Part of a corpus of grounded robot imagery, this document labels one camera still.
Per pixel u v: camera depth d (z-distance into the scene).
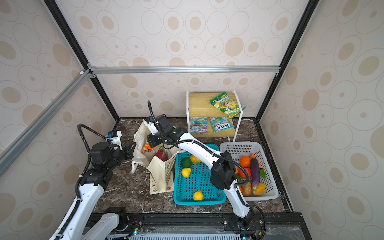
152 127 0.72
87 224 0.46
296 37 0.77
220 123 0.92
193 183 0.87
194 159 0.92
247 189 0.79
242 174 0.46
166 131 0.63
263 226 0.71
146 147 0.80
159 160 0.68
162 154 0.90
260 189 0.78
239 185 0.54
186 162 0.88
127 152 0.66
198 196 0.78
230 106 0.76
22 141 0.55
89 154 0.54
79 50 0.82
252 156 0.95
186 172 0.86
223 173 0.52
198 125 0.91
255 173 0.81
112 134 0.64
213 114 0.78
